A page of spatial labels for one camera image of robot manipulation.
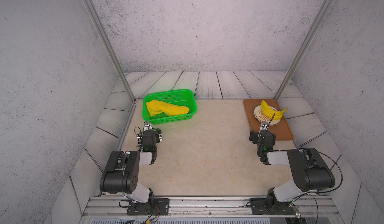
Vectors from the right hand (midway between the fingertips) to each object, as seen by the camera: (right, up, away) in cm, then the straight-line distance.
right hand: (263, 130), depth 93 cm
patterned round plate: (+4, +9, +15) cm, 18 cm away
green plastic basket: (-52, +22, +24) cm, 62 cm away
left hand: (-69, 0, +1) cm, 69 cm away
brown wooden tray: (+17, -1, +9) cm, 19 cm away
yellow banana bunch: (+9, +11, +11) cm, 18 cm away
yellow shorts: (-71, +14, +13) cm, 73 cm away
